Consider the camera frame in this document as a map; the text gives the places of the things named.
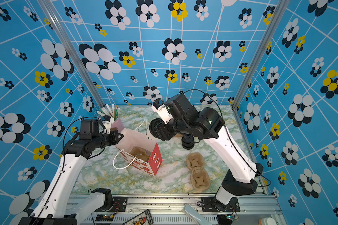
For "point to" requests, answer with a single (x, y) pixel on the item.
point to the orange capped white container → (267, 221)
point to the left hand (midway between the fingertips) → (123, 134)
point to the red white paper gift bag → (132, 139)
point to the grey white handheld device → (198, 218)
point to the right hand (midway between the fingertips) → (160, 127)
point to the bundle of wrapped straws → (114, 113)
